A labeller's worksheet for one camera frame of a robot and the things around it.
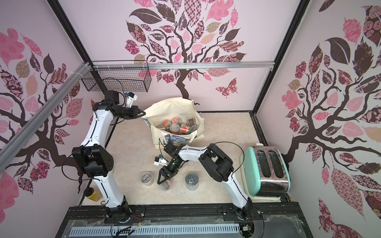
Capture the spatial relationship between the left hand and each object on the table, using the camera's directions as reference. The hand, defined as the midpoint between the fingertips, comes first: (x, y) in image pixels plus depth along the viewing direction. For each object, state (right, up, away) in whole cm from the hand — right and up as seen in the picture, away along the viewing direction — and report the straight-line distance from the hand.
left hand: (143, 115), depth 85 cm
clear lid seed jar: (+18, -8, +9) cm, 21 cm away
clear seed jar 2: (+29, -36, -8) cm, 47 cm away
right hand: (+12, -37, -3) cm, 39 cm away
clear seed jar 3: (+15, -38, -7) cm, 42 cm away
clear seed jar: (+4, -35, -5) cm, 36 cm away
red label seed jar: (+24, -8, +9) cm, 28 cm away
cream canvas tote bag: (+17, -3, +15) cm, 23 cm away
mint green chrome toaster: (+66, -29, -15) cm, 73 cm away
